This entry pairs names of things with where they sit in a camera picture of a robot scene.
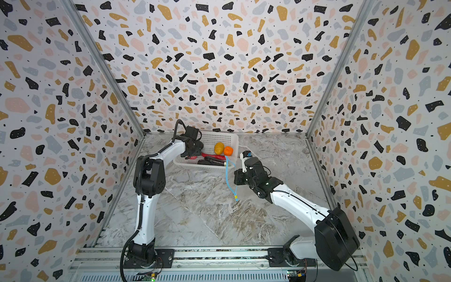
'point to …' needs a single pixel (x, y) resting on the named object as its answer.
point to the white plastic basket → (209, 139)
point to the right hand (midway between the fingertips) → (231, 169)
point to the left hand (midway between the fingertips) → (194, 148)
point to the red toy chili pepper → (221, 157)
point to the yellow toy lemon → (219, 148)
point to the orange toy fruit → (228, 151)
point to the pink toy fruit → (193, 157)
